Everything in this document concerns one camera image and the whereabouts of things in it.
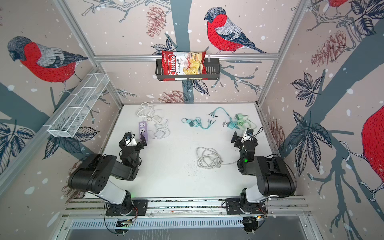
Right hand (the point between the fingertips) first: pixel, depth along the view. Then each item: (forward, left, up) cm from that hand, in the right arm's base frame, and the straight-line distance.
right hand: (242, 134), depth 90 cm
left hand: (-5, +66, +5) cm, 67 cm away
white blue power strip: (-12, +20, -8) cm, 25 cm away
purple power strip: (+7, +67, -6) cm, 68 cm away
